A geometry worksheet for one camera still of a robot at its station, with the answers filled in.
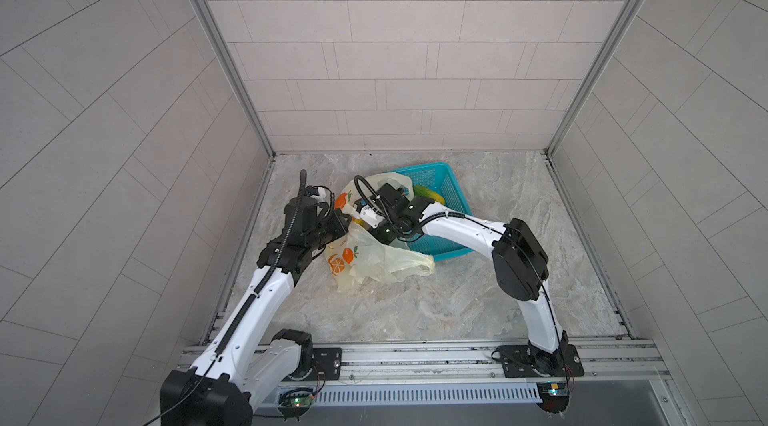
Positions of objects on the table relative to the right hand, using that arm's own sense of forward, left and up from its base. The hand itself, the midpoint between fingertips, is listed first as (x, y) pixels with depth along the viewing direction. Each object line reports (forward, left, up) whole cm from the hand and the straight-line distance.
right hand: (364, 245), depth 83 cm
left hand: (+4, 0, +11) cm, 12 cm away
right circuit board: (-36, -43, -10) cm, 57 cm away
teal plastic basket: (+24, -25, -2) cm, 35 cm away
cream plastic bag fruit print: (-7, 0, +8) cm, 11 cm away
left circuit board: (-34, +15, -6) cm, 38 cm away
